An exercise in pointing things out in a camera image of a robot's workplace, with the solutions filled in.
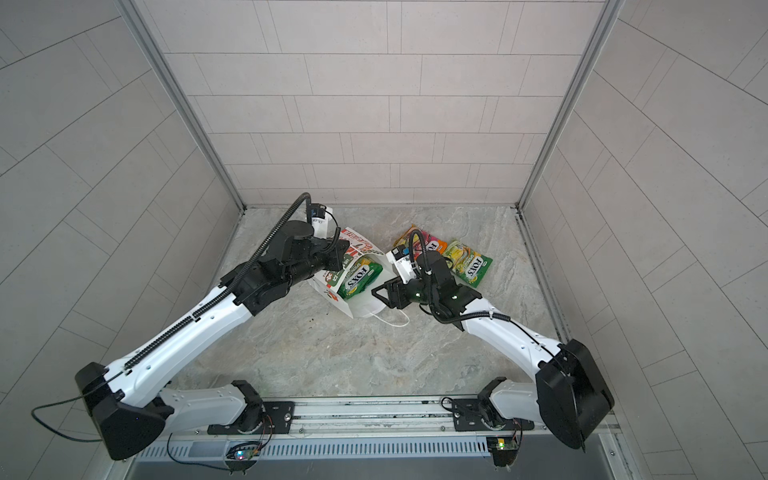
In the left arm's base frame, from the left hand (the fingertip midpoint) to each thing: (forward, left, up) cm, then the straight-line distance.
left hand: (357, 240), depth 69 cm
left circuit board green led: (-39, +24, -25) cm, 52 cm away
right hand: (-7, -5, -14) cm, 16 cm away
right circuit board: (-38, -34, -29) cm, 59 cm away
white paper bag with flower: (-5, +8, -12) cm, 15 cm away
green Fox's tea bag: (+3, +2, -22) cm, 23 cm away
